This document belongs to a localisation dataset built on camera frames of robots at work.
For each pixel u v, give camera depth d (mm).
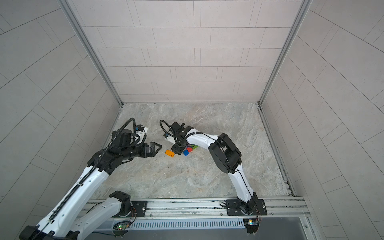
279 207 725
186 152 894
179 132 728
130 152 588
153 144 644
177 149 820
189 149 908
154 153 648
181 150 814
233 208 710
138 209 705
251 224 681
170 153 892
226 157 526
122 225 642
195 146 784
